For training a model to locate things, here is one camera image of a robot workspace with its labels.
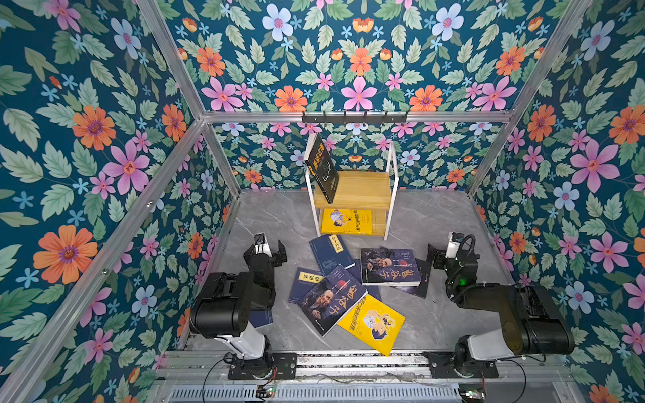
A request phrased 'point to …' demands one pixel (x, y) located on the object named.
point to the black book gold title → (322, 167)
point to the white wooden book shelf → (364, 205)
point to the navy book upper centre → (329, 252)
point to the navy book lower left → (304, 280)
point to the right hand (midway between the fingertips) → (449, 244)
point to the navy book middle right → (356, 270)
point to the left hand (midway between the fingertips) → (267, 241)
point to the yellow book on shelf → (345, 221)
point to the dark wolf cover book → (422, 267)
